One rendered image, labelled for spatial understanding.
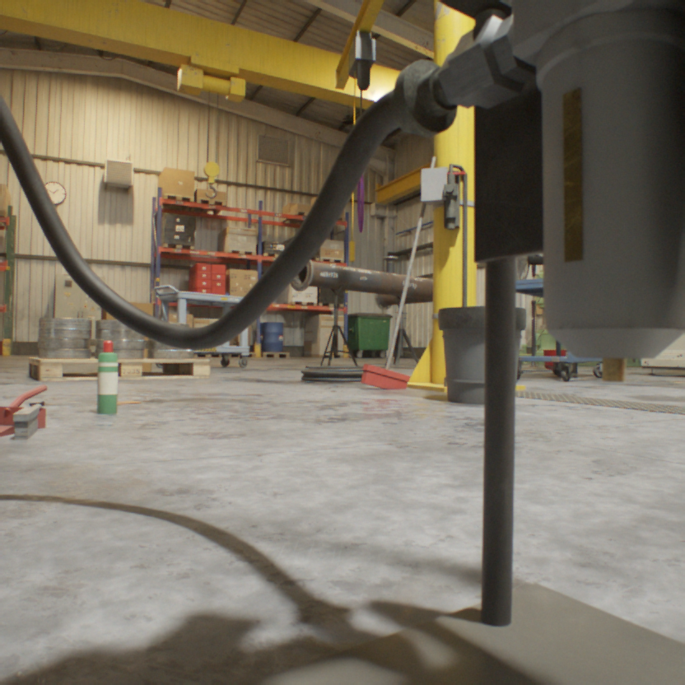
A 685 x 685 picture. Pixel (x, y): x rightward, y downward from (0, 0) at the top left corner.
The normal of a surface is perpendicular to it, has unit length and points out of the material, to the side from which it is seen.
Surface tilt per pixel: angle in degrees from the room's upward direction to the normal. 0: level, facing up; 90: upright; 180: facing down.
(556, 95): 90
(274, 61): 90
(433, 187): 90
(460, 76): 120
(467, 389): 95
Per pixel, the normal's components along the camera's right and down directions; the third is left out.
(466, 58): -0.73, 0.48
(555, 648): 0.01, -1.00
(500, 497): -0.21, -0.02
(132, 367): 0.56, 0.00
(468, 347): -0.57, 0.07
